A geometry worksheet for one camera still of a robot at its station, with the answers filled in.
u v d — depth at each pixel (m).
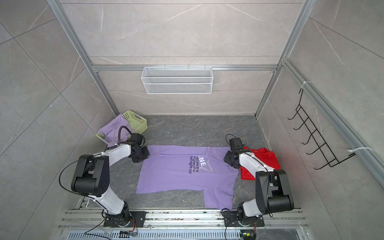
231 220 0.73
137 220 0.73
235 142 0.73
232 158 0.67
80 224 0.73
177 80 1.01
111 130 1.05
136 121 1.14
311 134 0.69
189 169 0.91
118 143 0.64
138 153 0.81
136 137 0.78
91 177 0.47
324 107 0.60
